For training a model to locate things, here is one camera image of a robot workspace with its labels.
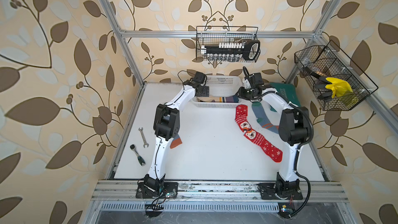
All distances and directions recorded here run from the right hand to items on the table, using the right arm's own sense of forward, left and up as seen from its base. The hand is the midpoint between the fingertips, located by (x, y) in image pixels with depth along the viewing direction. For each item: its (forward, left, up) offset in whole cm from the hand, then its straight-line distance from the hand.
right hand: (238, 94), depth 100 cm
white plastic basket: (+16, +8, -8) cm, 20 cm away
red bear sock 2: (-35, -16, -12) cm, 40 cm away
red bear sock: (-12, -1, -9) cm, 15 cm away
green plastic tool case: (+9, -39, -8) cm, 41 cm away
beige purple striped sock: (+1, +1, -6) cm, 6 cm away
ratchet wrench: (-36, +59, -10) cm, 70 cm away
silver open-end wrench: (-28, +57, -9) cm, 64 cm away
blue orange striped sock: (-26, +40, -13) cm, 49 cm away
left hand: (+4, +25, +1) cm, 25 cm away
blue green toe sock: (-12, -15, -11) cm, 22 cm away
